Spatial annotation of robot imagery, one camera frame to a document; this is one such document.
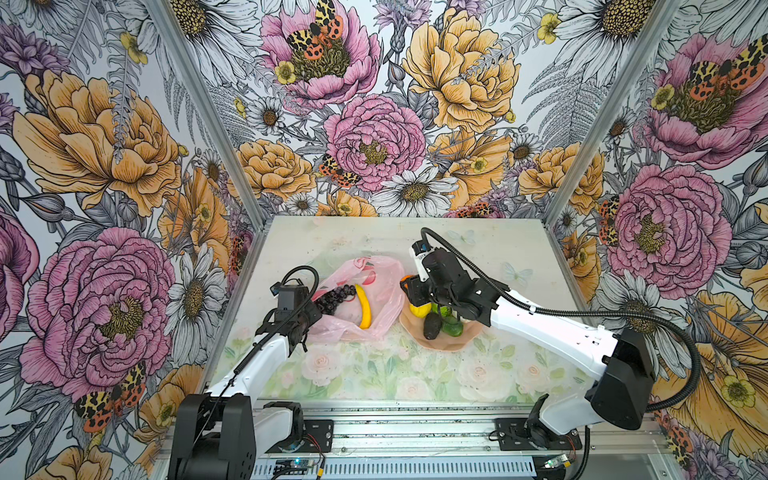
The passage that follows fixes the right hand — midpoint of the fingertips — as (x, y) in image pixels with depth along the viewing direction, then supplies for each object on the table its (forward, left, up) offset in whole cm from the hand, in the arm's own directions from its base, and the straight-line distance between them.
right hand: (410, 291), depth 79 cm
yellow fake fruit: (+4, +13, -16) cm, 21 cm away
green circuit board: (-34, +29, -19) cm, 49 cm away
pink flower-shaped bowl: (-2, -1, -16) cm, 16 cm away
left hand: (0, +29, -13) cm, 32 cm away
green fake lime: (-3, -12, -14) cm, 19 cm away
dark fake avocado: (-2, -6, -15) cm, 17 cm away
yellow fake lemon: (+1, -4, -12) cm, 13 cm away
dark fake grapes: (+6, +25, -15) cm, 29 cm away
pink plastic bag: (+15, +8, -17) cm, 24 cm away
